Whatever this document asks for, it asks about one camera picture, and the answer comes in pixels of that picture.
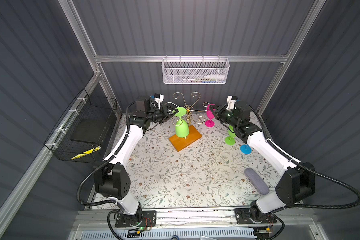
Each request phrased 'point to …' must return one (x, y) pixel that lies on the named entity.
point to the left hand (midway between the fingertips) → (177, 110)
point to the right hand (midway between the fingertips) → (210, 106)
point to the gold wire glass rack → (194, 115)
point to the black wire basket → (81, 134)
